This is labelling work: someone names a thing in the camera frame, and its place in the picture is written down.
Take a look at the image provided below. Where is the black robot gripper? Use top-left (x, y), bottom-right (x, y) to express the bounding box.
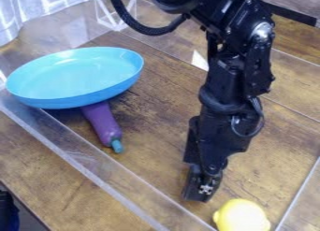
top-left (181, 107), bottom-right (264, 203)

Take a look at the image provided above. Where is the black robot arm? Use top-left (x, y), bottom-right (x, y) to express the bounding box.
top-left (153, 0), bottom-right (275, 202)

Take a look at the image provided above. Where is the yellow toy lemon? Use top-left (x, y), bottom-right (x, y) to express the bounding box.
top-left (213, 198), bottom-right (272, 231)

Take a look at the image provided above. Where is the blue round plastic tray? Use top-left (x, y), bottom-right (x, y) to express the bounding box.
top-left (7, 47), bottom-right (144, 109)

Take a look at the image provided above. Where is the purple toy eggplant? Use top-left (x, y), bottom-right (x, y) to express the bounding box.
top-left (82, 102), bottom-right (124, 153)

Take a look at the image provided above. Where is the dark object at bottom left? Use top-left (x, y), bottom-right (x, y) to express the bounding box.
top-left (0, 190), bottom-right (21, 231)

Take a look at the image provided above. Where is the clear acrylic stand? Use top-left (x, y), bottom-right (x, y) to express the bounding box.
top-left (94, 0), bottom-right (129, 32)

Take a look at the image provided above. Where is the black bar at table edge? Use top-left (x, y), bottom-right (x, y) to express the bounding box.
top-left (267, 3), bottom-right (318, 27)

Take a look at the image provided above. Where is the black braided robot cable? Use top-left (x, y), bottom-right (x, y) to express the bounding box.
top-left (106, 0), bottom-right (189, 36)

